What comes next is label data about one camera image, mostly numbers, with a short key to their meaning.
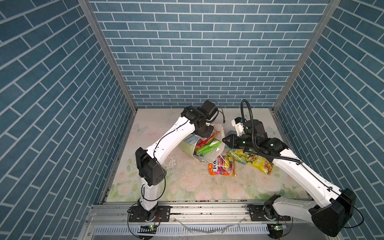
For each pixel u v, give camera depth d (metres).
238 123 0.67
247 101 0.55
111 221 0.75
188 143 0.78
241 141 0.63
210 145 0.85
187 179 0.86
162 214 0.74
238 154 0.91
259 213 0.74
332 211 0.37
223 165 0.87
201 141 0.86
